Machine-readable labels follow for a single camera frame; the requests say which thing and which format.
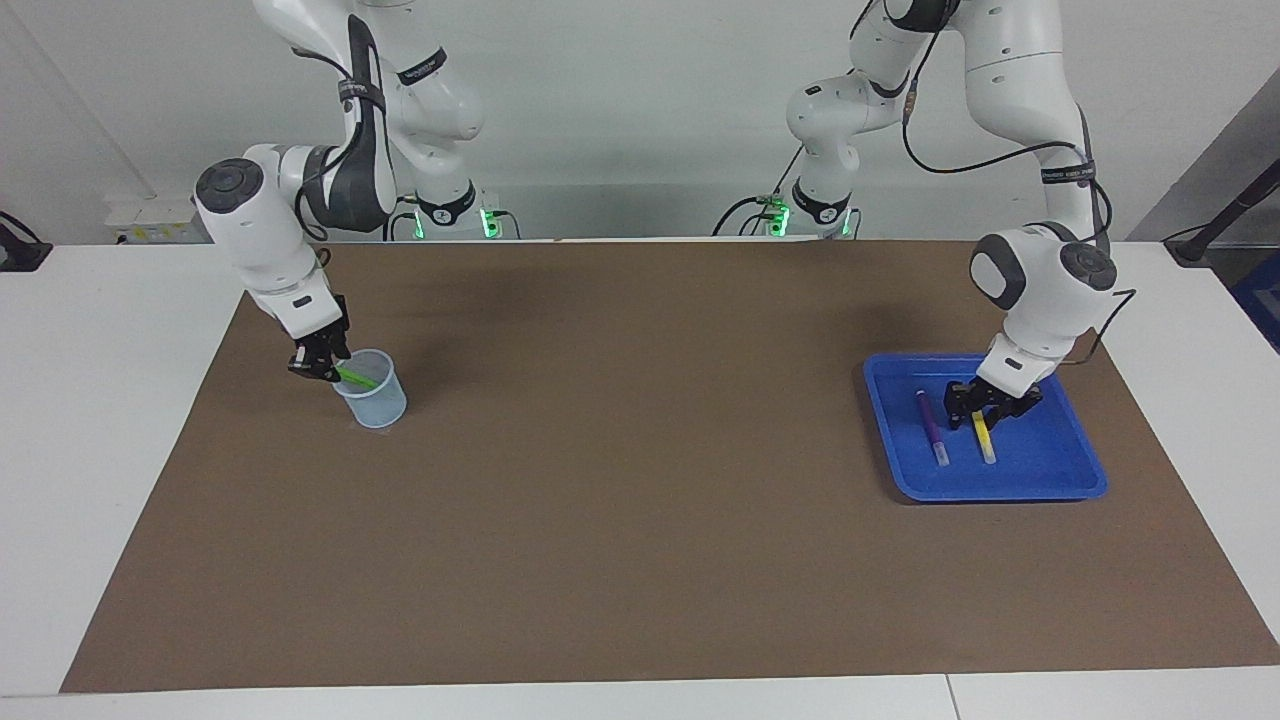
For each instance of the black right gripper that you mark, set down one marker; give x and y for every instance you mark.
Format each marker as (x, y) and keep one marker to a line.
(325, 340)

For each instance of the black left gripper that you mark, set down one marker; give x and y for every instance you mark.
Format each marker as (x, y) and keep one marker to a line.
(1000, 398)

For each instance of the yellow marker pen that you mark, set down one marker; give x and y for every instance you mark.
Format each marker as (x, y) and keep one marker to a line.
(986, 445)

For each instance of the green marker pen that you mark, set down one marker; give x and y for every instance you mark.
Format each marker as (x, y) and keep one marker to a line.
(360, 380)

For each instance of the purple marker pen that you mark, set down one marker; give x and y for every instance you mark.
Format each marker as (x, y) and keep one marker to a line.
(932, 430)

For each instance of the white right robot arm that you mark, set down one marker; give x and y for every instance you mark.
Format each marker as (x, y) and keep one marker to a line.
(250, 240)

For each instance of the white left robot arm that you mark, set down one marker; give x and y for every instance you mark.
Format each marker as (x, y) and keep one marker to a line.
(1050, 300)

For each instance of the blue plastic tray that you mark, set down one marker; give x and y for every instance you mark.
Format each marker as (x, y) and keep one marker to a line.
(1050, 465)

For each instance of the clear plastic cup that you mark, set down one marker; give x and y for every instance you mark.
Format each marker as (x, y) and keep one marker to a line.
(382, 410)

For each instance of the black stand pole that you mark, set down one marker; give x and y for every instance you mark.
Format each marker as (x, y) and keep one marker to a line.
(1200, 240)

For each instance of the blue crate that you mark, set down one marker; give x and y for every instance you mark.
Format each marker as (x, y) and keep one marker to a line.
(1262, 295)

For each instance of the brown table mat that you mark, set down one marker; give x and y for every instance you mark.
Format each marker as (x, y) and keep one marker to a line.
(640, 560)

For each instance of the black clamp mount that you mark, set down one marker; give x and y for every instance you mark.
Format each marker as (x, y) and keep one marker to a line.
(20, 255)

